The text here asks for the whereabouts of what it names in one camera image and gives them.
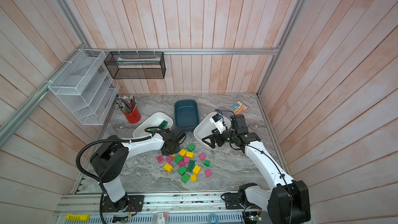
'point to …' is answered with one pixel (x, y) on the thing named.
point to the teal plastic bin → (186, 114)
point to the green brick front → (185, 178)
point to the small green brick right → (207, 163)
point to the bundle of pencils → (126, 104)
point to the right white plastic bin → (203, 126)
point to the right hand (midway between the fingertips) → (209, 135)
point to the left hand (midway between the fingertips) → (174, 153)
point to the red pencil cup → (133, 117)
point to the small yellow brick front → (193, 178)
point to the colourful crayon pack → (238, 107)
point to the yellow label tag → (77, 217)
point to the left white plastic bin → (154, 121)
